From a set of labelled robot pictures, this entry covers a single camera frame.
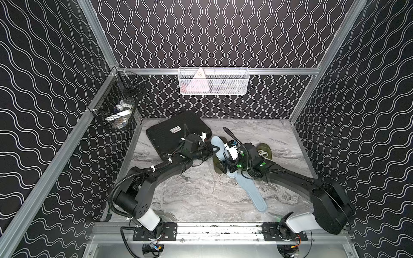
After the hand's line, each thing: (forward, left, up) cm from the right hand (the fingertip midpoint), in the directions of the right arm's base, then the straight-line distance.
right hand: (222, 160), depth 84 cm
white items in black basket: (+11, +48, +23) cm, 54 cm away
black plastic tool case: (+22, +35, -8) cm, 42 cm away
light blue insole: (+8, +2, +4) cm, 10 cm away
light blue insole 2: (-12, -16, -13) cm, 24 cm away
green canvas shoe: (+10, -25, -6) cm, 28 cm away
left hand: (+4, +1, +7) cm, 8 cm away
